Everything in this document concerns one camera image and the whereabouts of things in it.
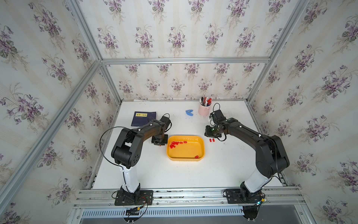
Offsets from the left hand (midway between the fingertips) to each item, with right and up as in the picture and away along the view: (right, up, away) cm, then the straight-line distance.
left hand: (163, 144), depth 94 cm
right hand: (+30, +8, -3) cm, 31 cm away
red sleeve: (+33, +3, +1) cm, 34 cm away
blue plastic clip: (+19, +23, +17) cm, 34 cm away
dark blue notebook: (-19, +18, +13) cm, 29 cm away
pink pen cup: (+31, +24, +11) cm, 40 cm away
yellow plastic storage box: (+16, -2, -3) cm, 16 cm away
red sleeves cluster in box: (+7, 0, -1) cm, 7 cm away
